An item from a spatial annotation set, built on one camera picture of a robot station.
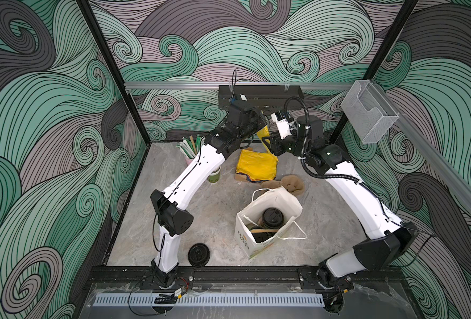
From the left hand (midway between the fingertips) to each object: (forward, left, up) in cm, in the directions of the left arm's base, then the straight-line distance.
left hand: (268, 111), depth 69 cm
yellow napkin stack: (+6, -1, -40) cm, 41 cm away
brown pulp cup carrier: (-4, -18, -41) cm, 45 cm away
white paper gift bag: (-20, -6, -27) cm, 34 cm away
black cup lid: (-26, -3, -31) cm, 41 cm away
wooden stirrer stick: (-33, +4, -26) cm, 43 cm away
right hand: (-5, +1, -8) cm, 9 cm away
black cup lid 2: (-38, +4, -19) cm, 42 cm away
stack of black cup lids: (-37, +26, -42) cm, 61 cm away
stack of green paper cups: (-3, +21, -36) cm, 42 cm away
